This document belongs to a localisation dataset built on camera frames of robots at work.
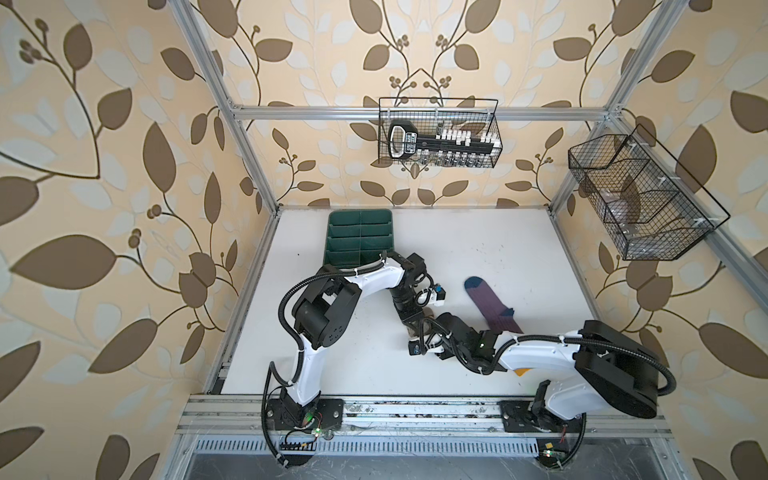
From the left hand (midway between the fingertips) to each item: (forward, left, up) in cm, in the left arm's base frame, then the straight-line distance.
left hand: (420, 324), depth 87 cm
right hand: (0, -4, 0) cm, 4 cm away
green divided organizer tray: (+30, +22, +3) cm, 37 cm away
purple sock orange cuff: (+3, -24, -1) cm, 24 cm away
